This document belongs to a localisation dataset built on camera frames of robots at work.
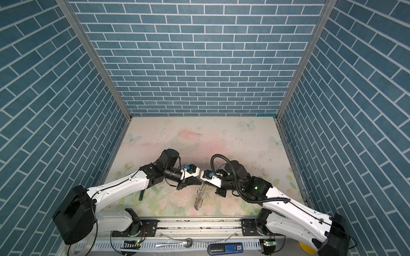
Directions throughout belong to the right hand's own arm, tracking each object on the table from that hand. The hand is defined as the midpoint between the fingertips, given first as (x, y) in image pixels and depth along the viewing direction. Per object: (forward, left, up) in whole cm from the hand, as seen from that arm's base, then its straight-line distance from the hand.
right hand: (204, 179), depth 71 cm
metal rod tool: (-23, +5, -16) cm, 28 cm away
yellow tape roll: (-20, -47, -18) cm, 54 cm away
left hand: (0, +3, -4) cm, 5 cm away
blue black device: (-23, -11, -14) cm, 29 cm away
